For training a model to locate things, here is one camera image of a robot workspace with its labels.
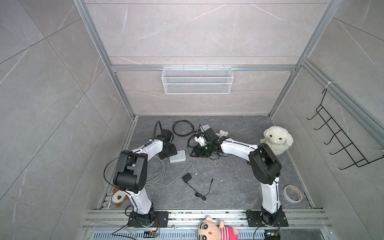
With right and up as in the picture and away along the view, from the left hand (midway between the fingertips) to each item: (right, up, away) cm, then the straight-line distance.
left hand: (172, 150), depth 96 cm
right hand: (+14, -2, -4) cm, 15 cm away
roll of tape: (+70, -22, -14) cm, 75 cm away
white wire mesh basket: (+17, +48, +5) cm, 51 cm away
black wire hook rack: (+81, +2, -38) cm, 89 cm away
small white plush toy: (+35, +11, +8) cm, 37 cm away
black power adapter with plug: (+28, -1, -10) cm, 30 cm away
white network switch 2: (+5, -4, 0) cm, 7 cm away
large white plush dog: (+64, +9, -11) cm, 65 cm away
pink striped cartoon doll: (+22, -30, -31) cm, 49 cm away
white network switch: (+22, +15, +15) cm, 31 cm away
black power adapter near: (+10, -15, -10) cm, 20 cm away
